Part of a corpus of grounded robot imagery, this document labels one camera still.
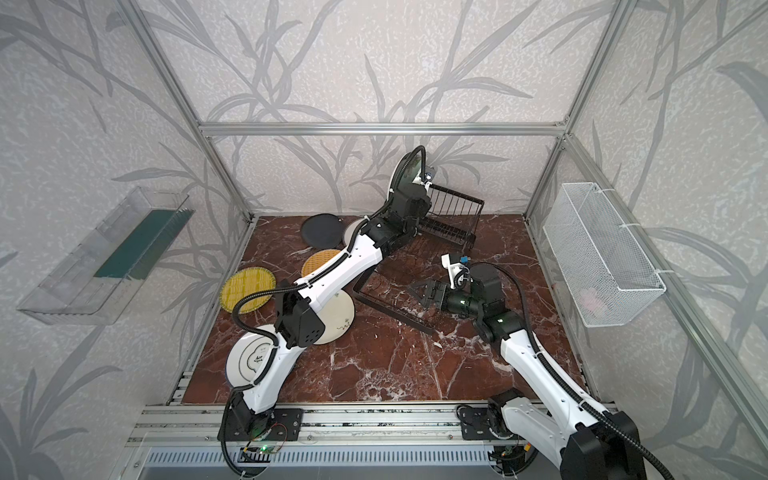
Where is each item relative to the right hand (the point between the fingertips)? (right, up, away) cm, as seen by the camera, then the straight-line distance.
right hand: (417, 283), depth 76 cm
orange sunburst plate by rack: (-24, +15, +39) cm, 48 cm away
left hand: (0, +28, +6) cm, 29 cm away
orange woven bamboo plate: (-35, +4, +30) cm, 46 cm away
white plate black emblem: (-48, -22, +9) cm, 54 cm away
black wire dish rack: (+15, +16, +40) cm, 45 cm away
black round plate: (-35, +15, +40) cm, 56 cm away
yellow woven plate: (-57, -3, +24) cm, 62 cm away
